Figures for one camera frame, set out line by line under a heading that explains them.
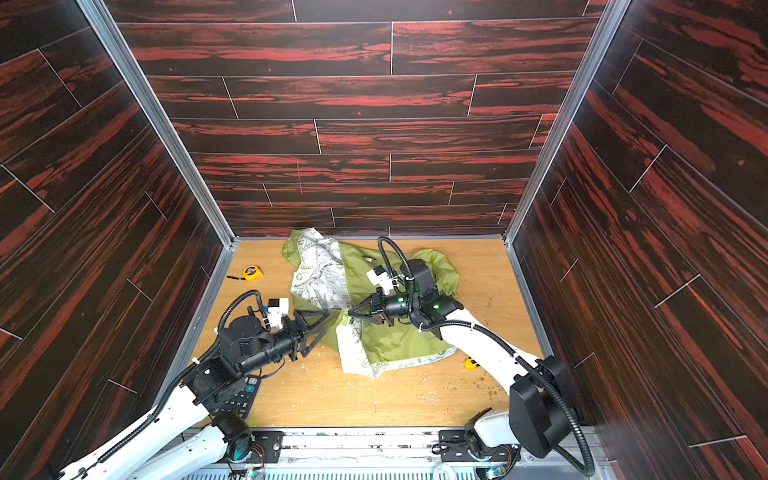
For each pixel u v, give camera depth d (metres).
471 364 0.86
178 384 0.51
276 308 0.68
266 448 0.73
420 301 0.62
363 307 0.71
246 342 0.53
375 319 0.66
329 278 1.00
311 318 0.66
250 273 1.08
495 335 0.49
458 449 0.72
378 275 0.72
